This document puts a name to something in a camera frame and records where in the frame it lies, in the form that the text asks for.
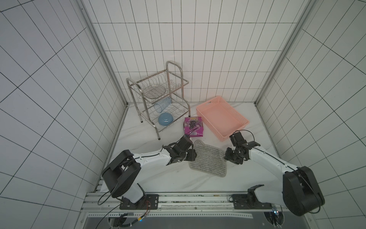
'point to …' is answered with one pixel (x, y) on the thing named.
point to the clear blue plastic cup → (161, 105)
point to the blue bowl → (165, 119)
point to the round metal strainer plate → (154, 91)
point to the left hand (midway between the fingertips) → (190, 157)
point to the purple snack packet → (193, 126)
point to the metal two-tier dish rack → (160, 98)
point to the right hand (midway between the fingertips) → (221, 157)
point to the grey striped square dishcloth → (209, 159)
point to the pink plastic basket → (221, 119)
